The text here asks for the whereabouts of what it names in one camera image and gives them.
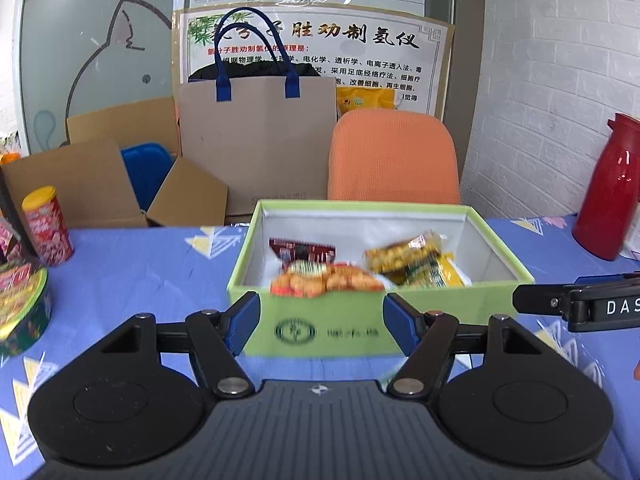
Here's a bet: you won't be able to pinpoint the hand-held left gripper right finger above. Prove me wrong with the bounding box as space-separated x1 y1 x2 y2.
382 292 543 397

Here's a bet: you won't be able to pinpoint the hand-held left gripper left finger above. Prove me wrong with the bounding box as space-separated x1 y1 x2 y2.
100 291 262 399

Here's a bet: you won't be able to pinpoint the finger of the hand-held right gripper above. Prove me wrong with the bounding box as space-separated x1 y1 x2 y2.
574 272 640 287
512 284 572 317

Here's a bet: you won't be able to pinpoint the light green cardboard box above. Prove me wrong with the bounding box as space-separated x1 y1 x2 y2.
227 200 536 359

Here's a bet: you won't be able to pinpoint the yellow snack packet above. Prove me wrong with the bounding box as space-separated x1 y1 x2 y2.
385 252 472 289

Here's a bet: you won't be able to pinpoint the beige cracker packet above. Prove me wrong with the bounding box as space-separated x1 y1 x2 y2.
364 231 447 274

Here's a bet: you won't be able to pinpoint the orange-red snack packet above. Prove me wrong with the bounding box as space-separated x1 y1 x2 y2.
270 260 386 297

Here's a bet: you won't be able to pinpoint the dark red snack packet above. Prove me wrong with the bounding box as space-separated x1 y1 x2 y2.
269 237 337 266

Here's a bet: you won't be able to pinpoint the red thermos jug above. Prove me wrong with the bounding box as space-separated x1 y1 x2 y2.
572 112 640 261

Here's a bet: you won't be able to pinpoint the blue printed tablecloth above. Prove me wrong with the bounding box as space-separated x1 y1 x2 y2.
0 215 640 480

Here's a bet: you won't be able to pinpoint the orange chair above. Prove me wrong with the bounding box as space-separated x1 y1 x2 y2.
327 109 461 205

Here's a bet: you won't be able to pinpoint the blue plastic container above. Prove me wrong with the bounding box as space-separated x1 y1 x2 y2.
120 142 176 212

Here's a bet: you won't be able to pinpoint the red snack canister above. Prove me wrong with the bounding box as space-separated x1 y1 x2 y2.
21 186 75 267

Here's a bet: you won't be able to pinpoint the brown cardboard box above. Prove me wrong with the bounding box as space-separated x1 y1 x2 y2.
0 97 230 231

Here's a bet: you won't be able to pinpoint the green instant noodle bowl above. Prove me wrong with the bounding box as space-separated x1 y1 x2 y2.
0 260 53 357

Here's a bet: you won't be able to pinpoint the yellow plastic bag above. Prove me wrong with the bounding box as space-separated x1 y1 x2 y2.
336 86 401 114

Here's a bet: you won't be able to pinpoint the red patterned packet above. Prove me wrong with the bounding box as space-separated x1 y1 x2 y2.
0 217 26 264

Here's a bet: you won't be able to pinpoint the black stand pole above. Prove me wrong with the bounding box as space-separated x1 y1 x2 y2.
0 172 32 262

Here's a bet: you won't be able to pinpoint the brown paper bag blue handles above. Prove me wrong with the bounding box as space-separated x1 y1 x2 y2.
177 7 339 222

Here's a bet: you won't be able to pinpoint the large text wall poster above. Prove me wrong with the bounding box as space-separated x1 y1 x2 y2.
172 7 456 121

